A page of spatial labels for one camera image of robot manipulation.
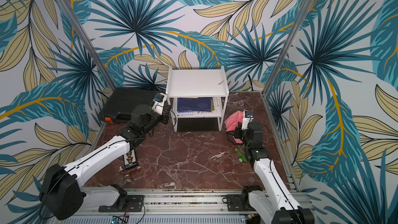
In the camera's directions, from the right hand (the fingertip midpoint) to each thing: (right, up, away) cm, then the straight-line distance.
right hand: (241, 122), depth 82 cm
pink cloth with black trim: (-4, -1, +5) cm, 7 cm away
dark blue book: (-25, +9, +6) cm, 27 cm away
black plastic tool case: (-76, +11, +21) cm, 79 cm away
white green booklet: (-12, +9, +7) cm, 17 cm away
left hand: (-37, +8, -4) cm, 38 cm away
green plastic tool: (+2, -20, +6) cm, 21 cm away
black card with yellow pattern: (-60, -21, +4) cm, 64 cm away
